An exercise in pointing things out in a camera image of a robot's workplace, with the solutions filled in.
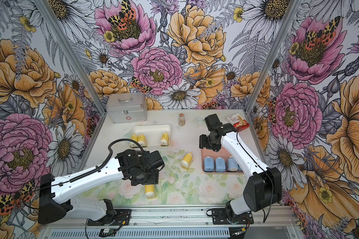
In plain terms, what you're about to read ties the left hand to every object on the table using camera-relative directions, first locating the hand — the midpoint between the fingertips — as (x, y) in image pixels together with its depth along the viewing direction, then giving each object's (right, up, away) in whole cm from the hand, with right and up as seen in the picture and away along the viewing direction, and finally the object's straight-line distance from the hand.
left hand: (147, 184), depth 70 cm
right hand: (+28, +15, +11) cm, 34 cm away
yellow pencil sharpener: (-5, +19, -3) cm, 20 cm away
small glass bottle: (+16, +31, +40) cm, 54 cm away
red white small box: (+57, +29, +39) cm, 75 cm away
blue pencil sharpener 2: (+37, +5, +14) cm, 40 cm away
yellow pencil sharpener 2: (+5, +18, +25) cm, 31 cm away
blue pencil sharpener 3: (+44, +5, +13) cm, 46 cm away
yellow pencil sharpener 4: (+1, -5, +4) cm, 7 cm away
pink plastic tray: (+41, +10, +24) cm, 49 cm away
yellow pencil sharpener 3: (+19, +7, +16) cm, 25 cm away
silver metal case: (-25, +39, +35) cm, 58 cm away
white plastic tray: (-4, +22, +32) cm, 39 cm away
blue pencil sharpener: (+31, +5, +15) cm, 35 cm away
